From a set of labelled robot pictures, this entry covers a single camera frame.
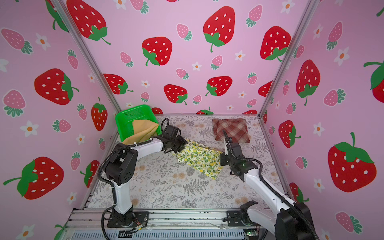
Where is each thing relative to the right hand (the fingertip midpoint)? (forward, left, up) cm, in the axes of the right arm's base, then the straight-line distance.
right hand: (223, 153), depth 85 cm
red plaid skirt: (+29, -10, -10) cm, 32 cm away
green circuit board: (-35, -15, -13) cm, 40 cm away
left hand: (+9, +22, -5) cm, 24 cm away
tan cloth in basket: (+18, +57, -7) cm, 60 cm away
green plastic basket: (+25, +76, -6) cm, 80 cm away
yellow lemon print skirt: (+1, +11, -12) cm, 16 cm away
